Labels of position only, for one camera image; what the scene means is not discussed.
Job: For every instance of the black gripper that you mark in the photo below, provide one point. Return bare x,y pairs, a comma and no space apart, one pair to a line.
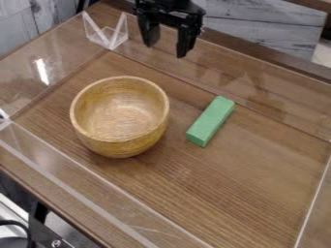
177,13

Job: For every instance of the brown wooden bowl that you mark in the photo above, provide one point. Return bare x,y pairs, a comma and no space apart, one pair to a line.
119,115

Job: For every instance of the green rectangular block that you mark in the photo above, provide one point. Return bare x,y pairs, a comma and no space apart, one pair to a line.
210,121

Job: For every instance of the clear acrylic corner bracket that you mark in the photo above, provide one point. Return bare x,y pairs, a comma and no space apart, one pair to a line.
107,37

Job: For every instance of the clear acrylic tray wall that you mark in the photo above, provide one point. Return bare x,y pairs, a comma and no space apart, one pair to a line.
251,191

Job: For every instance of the black table frame bracket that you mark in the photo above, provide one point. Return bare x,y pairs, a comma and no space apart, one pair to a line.
44,238

